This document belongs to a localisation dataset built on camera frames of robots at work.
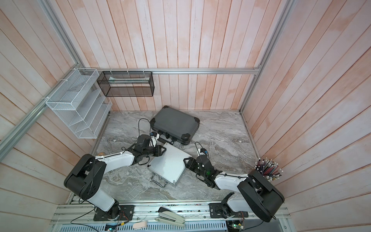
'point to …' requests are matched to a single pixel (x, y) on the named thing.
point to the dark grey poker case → (175, 124)
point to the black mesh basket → (127, 83)
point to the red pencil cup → (268, 168)
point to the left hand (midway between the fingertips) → (164, 151)
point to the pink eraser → (139, 224)
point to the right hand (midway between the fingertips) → (185, 160)
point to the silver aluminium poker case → (169, 167)
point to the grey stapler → (166, 215)
